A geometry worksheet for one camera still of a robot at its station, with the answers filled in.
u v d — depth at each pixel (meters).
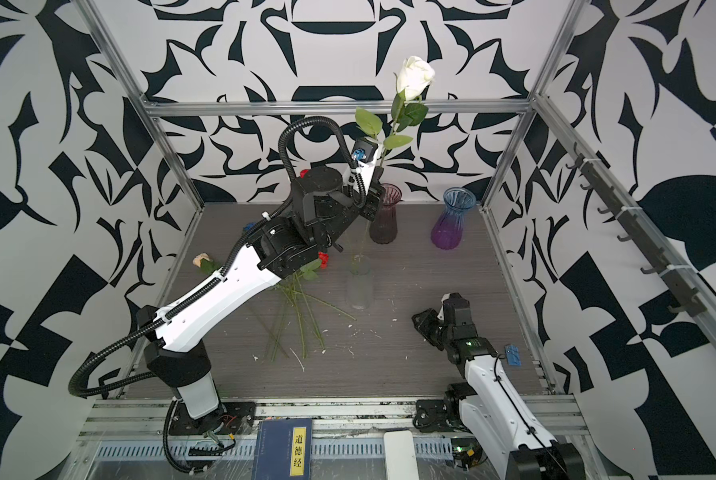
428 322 0.76
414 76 0.43
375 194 0.50
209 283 0.42
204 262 0.99
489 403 0.51
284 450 0.69
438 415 0.74
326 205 0.42
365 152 0.46
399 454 0.66
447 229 0.98
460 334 0.65
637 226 0.55
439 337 0.72
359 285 0.88
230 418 0.71
